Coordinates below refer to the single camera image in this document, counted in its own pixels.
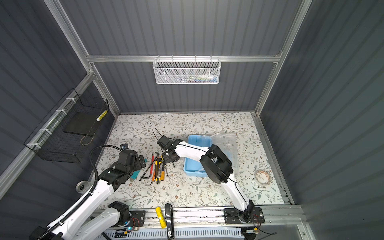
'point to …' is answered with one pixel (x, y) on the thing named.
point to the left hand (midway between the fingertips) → (134, 160)
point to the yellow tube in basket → (102, 115)
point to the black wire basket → (66, 133)
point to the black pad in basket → (83, 123)
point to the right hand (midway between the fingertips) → (171, 158)
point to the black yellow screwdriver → (162, 173)
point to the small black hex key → (151, 182)
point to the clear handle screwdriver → (165, 166)
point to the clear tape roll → (262, 177)
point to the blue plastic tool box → (227, 143)
